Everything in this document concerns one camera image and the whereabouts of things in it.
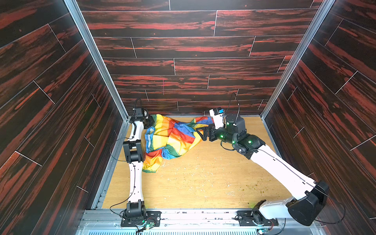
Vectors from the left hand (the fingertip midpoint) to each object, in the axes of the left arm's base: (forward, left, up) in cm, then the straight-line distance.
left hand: (155, 121), depth 117 cm
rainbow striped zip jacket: (-22, -13, +6) cm, 27 cm away
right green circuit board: (-72, -65, -1) cm, 97 cm away
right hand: (-31, -37, +30) cm, 57 cm away
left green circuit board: (-72, -10, +1) cm, 72 cm away
